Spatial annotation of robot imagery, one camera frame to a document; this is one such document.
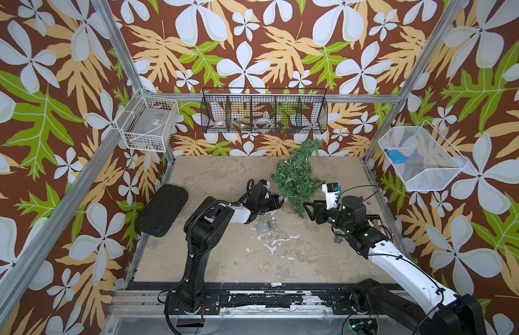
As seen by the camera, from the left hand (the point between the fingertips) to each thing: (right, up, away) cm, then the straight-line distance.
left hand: (282, 198), depth 98 cm
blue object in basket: (+46, +18, -13) cm, 52 cm away
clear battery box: (-8, -13, -6) cm, 17 cm away
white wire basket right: (+55, +17, -17) cm, 60 cm away
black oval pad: (-56, -5, -4) cm, 56 cm away
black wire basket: (-9, +43, -1) cm, 44 cm away
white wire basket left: (-58, +33, -12) cm, 67 cm away
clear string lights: (-5, -7, 0) cm, 9 cm away
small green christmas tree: (+3, +10, -20) cm, 23 cm away
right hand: (+8, 0, -19) cm, 21 cm away
